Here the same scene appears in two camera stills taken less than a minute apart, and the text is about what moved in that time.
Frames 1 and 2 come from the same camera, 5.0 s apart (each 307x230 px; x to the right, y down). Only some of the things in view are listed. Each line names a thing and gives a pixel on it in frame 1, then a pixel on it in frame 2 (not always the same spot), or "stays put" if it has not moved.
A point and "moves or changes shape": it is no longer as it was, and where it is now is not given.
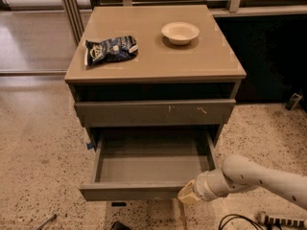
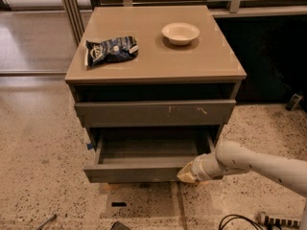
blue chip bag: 117,49 stays put
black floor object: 117,225 stays put
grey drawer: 147,168 moves or changes shape
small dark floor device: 296,97 stays put
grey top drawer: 168,112 stays put
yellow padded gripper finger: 187,194 to 186,174
